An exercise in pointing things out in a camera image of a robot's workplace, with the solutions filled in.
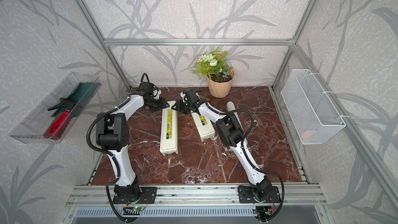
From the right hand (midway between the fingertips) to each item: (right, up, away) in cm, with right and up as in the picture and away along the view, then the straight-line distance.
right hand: (172, 109), depth 99 cm
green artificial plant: (+26, +27, -6) cm, 38 cm away
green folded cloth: (-36, +9, -28) cm, 46 cm away
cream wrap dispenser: (+21, -9, -9) cm, 25 cm away
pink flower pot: (+32, +13, +6) cm, 35 cm away
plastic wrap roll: (+38, +1, +6) cm, 38 cm away
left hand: (-4, +3, 0) cm, 4 cm away
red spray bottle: (-35, -3, -39) cm, 53 cm away
